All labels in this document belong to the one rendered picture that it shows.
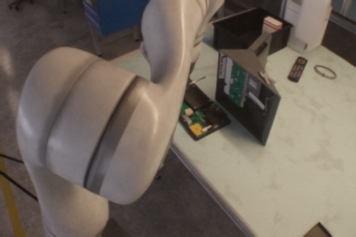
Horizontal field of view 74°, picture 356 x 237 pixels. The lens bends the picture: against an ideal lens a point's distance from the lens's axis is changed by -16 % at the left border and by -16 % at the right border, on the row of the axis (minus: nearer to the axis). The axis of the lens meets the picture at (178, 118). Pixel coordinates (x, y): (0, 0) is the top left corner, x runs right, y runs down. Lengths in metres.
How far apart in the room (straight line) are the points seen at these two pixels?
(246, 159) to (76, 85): 0.69
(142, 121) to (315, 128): 0.84
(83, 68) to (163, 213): 1.66
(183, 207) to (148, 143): 1.66
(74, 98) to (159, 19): 0.15
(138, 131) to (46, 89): 0.06
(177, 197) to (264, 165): 1.11
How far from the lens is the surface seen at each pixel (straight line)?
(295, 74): 1.11
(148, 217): 1.80
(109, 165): 0.16
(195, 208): 1.81
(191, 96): 0.93
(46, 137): 0.17
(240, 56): 0.80
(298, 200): 0.79
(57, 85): 0.17
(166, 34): 0.26
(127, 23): 2.32
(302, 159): 0.86
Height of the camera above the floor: 1.67
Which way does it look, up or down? 48 degrees down
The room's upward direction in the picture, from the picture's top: 3 degrees counter-clockwise
